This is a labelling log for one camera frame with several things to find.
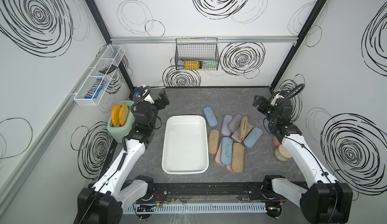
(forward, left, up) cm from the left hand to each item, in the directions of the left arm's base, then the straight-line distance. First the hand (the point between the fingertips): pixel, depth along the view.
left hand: (157, 91), depth 73 cm
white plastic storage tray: (-16, -14, -32) cm, 38 cm away
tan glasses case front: (-22, -42, -26) cm, 54 cm away
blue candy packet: (0, +28, +2) cm, 28 cm away
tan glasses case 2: (-10, -31, -29) cm, 43 cm away
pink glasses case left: (-21, -32, -30) cm, 49 cm away
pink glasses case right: (-26, -38, -30) cm, 55 cm away
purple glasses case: (-5, -38, -28) cm, 48 cm away
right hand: (+2, -54, -6) cm, 55 cm away
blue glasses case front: (-18, -37, -26) cm, 48 cm away
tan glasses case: (-7, -48, -23) cm, 53 cm away
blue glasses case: (+6, -29, -29) cm, 42 cm away
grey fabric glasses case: (0, -44, -27) cm, 52 cm away
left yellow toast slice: (-7, +23, -11) cm, 26 cm away
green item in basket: (+22, -27, +1) cm, 35 cm away
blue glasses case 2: (-9, -54, -28) cm, 61 cm away
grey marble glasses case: (-7, -44, -29) cm, 54 cm away
